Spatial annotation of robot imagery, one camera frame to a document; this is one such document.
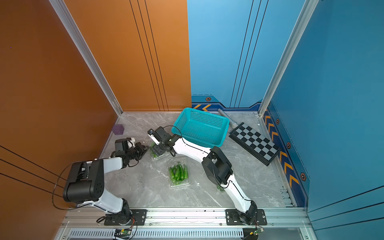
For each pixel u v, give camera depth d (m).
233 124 1.08
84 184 0.46
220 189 0.82
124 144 0.76
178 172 0.85
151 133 0.79
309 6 0.70
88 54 0.86
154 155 0.92
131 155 0.80
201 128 1.10
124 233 0.71
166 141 0.70
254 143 0.97
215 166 0.54
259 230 0.69
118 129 1.05
